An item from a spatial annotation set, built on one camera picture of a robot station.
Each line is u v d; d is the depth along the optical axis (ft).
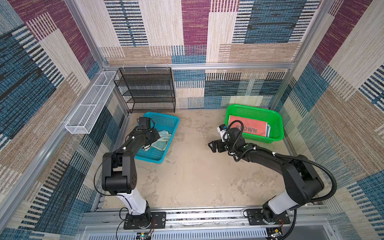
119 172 1.56
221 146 2.64
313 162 1.43
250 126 3.36
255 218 2.40
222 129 2.66
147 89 3.57
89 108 2.45
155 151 3.24
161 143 3.22
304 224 2.39
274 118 3.41
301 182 1.48
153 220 2.39
